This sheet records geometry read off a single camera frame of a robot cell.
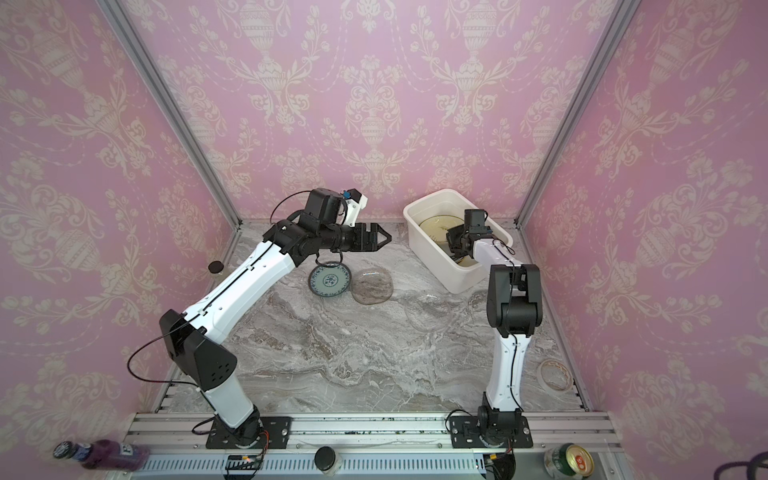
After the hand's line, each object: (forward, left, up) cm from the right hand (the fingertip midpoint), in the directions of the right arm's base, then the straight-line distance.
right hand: (448, 232), depth 104 cm
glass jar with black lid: (-12, +76, +1) cm, 77 cm away
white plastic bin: (-13, +7, +5) cm, 16 cm away
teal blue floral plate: (-12, +42, -9) cm, 44 cm away
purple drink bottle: (-61, +85, -1) cm, 104 cm away
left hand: (-21, +23, +21) cm, 37 cm away
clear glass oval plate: (-14, +28, -10) cm, 33 cm away
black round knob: (-63, +37, 0) cm, 73 cm away
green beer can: (-66, -14, 0) cm, 68 cm away
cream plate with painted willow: (+6, +3, -2) cm, 7 cm away
